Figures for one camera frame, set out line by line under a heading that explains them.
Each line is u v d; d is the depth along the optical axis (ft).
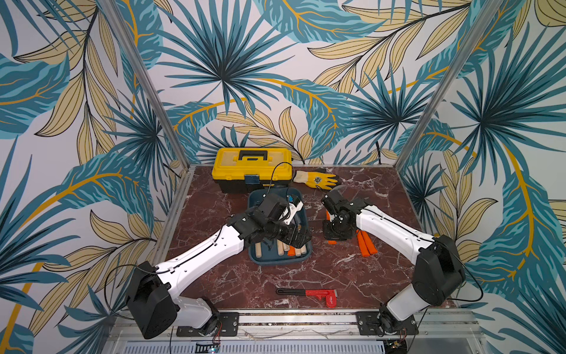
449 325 2.50
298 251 2.88
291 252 2.88
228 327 2.41
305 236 2.14
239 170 3.12
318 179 3.70
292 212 2.21
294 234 2.10
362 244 2.97
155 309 1.24
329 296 2.56
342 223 2.03
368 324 2.40
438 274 1.45
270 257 2.89
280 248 2.88
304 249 2.89
